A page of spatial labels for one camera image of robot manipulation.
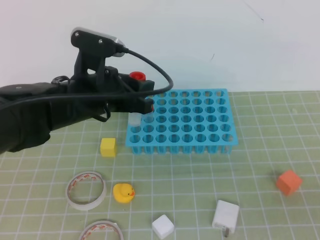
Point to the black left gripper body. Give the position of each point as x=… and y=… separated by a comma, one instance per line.
x=100, y=95

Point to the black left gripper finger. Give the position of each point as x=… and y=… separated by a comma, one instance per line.
x=131, y=105

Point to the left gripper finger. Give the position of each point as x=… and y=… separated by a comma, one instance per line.
x=137, y=86

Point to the red capped clear tube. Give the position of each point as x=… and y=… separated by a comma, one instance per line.
x=137, y=75

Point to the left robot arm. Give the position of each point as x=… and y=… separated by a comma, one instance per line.
x=29, y=125

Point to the red capped tube left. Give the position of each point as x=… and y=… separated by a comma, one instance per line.
x=134, y=121

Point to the red capped tube right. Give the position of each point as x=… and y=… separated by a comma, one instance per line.
x=149, y=117

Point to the cyan tube rack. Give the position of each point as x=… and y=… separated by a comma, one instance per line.
x=187, y=120

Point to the green grid cloth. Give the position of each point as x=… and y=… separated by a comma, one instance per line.
x=277, y=132

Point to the yellow foam cube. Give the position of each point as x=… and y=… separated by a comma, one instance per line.
x=108, y=147

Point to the yellow rubber duck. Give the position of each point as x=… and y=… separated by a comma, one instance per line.
x=123, y=192

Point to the white tape roll upper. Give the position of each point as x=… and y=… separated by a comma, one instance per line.
x=86, y=191

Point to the white tape roll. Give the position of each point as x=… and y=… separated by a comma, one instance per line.
x=101, y=225
x=86, y=191

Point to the white tape roll lower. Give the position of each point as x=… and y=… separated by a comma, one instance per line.
x=101, y=225

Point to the white foam cube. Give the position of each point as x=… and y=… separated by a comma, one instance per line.
x=163, y=227

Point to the white power adapter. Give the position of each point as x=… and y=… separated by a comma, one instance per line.
x=225, y=217

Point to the orange foam cube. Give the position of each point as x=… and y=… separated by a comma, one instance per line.
x=288, y=182

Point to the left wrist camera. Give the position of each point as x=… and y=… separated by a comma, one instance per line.
x=93, y=49

